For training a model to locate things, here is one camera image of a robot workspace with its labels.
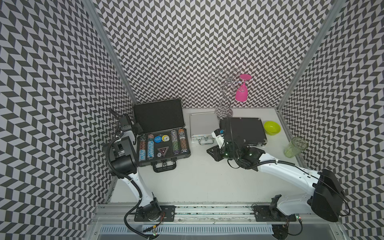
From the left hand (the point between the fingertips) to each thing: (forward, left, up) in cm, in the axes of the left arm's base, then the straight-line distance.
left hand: (138, 126), depth 100 cm
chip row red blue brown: (-8, -30, -1) cm, 31 cm away
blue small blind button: (-10, -15, -1) cm, 18 cm away
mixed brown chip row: (-18, -7, 0) cm, 20 cm away
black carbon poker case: (-3, -76, -1) cm, 77 cm away
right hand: (-25, -47, +9) cm, 54 cm away
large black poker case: (+3, -14, +5) cm, 15 cm away
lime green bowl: (+2, -93, -5) cm, 94 cm away
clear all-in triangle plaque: (-18, -20, -2) cm, 26 cm away
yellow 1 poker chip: (-9, -20, -1) cm, 22 cm away
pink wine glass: (+17, -70, +15) cm, 74 cm away
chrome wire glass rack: (+18, -62, -5) cm, 65 cm away
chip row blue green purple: (-9, -26, 0) cm, 27 cm away
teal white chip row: (-18, -12, 0) cm, 21 cm away
